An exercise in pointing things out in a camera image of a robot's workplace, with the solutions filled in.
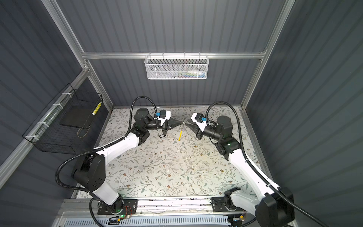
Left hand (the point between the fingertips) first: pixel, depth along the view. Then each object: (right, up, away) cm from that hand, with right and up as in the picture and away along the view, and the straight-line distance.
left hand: (182, 121), depth 72 cm
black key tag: (-15, -11, +30) cm, 36 cm away
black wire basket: (-63, -6, -7) cm, 64 cm away
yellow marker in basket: (-51, +5, +8) cm, 52 cm away
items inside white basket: (+4, +31, +22) cm, 38 cm away
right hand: (+4, -1, -2) cm, 4 cm away
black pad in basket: (-58, +3, +4) cm, 58 cm away
